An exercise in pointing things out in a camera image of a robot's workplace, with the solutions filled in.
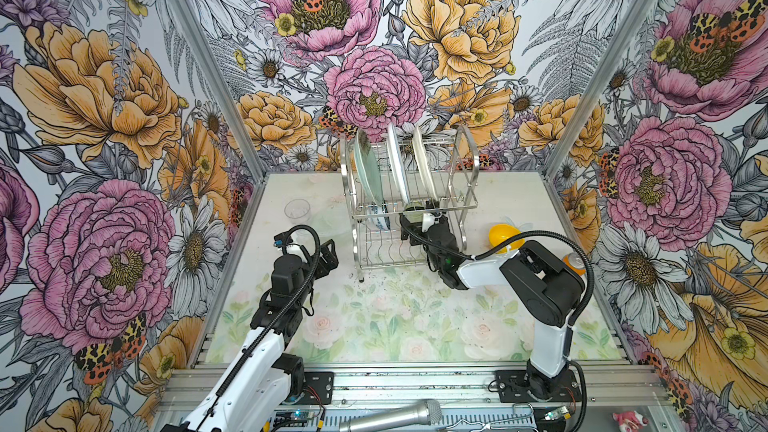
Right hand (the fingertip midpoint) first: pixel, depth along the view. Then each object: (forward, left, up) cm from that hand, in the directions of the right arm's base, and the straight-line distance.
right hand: (415, 221), depth 94 cm
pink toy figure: (-51, -44, -7) cm, 67 cm away
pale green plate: (+4, +14, +19) cm, 23 cm away
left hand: (-13, +27, +3) cm, 30 cm away
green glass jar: (-13, +2, +21) cm, 25 cm away
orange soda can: (-16, -44, 0) cm, 46 cm away
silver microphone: (-48, 0, -6) cm, 49 cm away
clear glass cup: (+10, +40, -6) cm, 42 cm away
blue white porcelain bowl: (-12, +10, +18) cm, 24 cm away
